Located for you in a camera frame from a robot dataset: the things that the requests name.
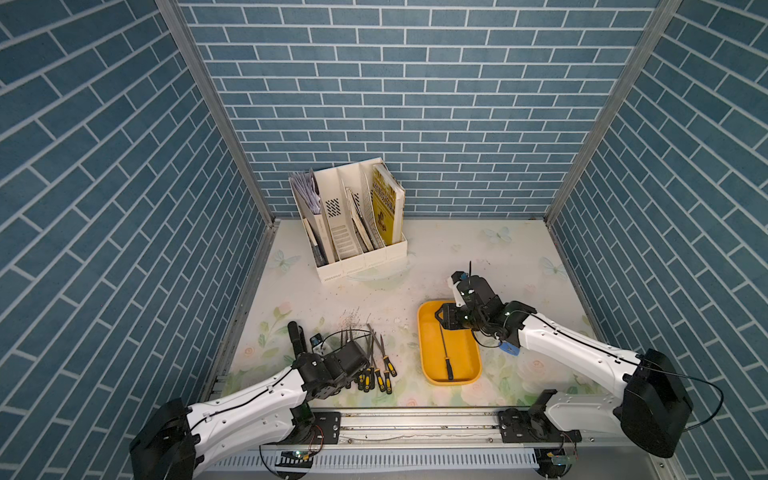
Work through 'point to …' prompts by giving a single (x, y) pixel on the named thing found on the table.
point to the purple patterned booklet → (306, 184)
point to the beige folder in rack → (359, 222)
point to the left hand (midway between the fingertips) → (356, 376)
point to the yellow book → (389, 200)
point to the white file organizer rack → (342, 229)
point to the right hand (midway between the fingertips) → (441, 315)
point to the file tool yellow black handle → (447, 360)
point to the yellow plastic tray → (462, 347)
